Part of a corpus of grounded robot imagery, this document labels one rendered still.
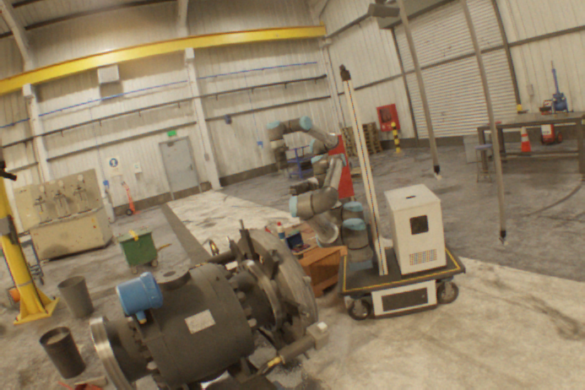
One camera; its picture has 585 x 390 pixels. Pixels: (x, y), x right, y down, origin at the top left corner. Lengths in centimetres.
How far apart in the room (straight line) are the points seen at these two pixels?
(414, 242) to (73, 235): 689
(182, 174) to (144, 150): 166
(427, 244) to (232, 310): 139
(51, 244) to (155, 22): 905
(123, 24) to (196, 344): 1273
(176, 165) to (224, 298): 1095
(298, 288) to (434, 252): 111
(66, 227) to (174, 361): 643
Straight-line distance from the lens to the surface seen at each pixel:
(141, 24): 1360
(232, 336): 169
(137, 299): 149
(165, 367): 166
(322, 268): 306
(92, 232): 766
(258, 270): 184
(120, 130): 1255
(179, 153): 1248
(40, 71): 1285
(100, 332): 175
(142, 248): 511
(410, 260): 241
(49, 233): 807
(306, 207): 175
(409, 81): 1175
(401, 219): 229
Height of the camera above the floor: 149
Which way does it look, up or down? 7 degrees down
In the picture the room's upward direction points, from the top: 13 degrees counter-clockwise
